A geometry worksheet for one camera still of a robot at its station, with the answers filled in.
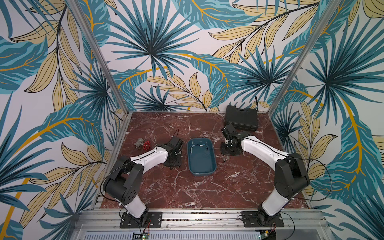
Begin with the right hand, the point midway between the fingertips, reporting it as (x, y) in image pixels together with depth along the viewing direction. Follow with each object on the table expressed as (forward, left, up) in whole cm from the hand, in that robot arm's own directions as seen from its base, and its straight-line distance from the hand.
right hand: (224, 151), depth 91 cm
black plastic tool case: (+30, -21, -5) cm, 37 cm away
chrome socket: (-2, 0, -7) cm, 7 cm away
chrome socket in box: (+6, +10, -5) cm, 12 cm away
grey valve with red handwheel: (+7, +49, -1) cm, 50 cm away
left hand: (-5, +30, -5) cm, 31 cm away
